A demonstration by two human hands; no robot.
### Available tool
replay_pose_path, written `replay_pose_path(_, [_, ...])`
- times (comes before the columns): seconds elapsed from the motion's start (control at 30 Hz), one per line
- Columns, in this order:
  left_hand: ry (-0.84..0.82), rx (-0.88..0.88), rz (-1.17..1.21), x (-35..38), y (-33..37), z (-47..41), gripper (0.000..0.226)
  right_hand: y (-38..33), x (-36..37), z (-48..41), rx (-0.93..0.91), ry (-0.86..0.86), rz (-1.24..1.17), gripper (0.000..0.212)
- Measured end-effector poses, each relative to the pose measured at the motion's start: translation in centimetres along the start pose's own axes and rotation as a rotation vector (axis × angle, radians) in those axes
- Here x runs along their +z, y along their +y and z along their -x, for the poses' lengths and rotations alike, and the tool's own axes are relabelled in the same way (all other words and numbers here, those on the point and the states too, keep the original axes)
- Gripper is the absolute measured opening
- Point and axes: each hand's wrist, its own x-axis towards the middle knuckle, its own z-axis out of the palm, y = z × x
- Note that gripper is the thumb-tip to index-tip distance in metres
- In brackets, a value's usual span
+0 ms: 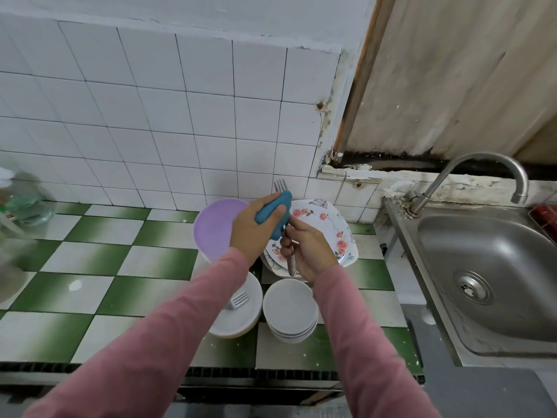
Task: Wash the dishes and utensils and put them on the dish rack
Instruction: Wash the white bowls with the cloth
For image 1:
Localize weathered wooden board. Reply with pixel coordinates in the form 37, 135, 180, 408
335, 0, 557, 166

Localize stack of white saucers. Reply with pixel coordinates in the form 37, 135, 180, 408
263, 278, 320, 345

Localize person's left hand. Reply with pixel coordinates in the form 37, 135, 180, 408
229, 192, 288, 266

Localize person's right forearm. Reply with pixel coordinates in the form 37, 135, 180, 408
313, 264, 440, 418

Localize white bowl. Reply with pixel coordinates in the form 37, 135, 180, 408
207, 269, 264, 338

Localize chrome faucet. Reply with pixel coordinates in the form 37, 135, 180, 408
407, 151, 530, 218

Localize metal fork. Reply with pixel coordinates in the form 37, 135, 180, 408
273, 177, 299, 277
226, 290, 252, 311

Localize person's right hand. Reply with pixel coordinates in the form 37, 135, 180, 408
278, 215, 339, 284

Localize green checkered tile countertop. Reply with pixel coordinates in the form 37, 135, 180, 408
0, 201, 426, 384

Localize person's left forearm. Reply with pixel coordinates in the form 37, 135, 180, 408
21, 248, 254, 418

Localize blue cleaning cloth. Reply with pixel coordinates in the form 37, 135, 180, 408
255, 189, 294, 241

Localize red plastic cutlery cup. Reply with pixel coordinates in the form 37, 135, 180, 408
531, 203, 557, 240

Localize purple plastic bowl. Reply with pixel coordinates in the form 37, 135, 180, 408
193, 198, 252, 262

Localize stack of floral plates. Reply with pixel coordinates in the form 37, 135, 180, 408
261, 198, 360, 279

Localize clear bottle with green liquid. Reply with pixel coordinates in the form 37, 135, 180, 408
0, 168, 57, 230

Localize stainless steel sink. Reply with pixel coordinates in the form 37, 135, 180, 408
383, 194, 557, 371

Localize large clear plastic bottle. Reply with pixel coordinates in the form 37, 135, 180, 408
0, 217, 40, 305

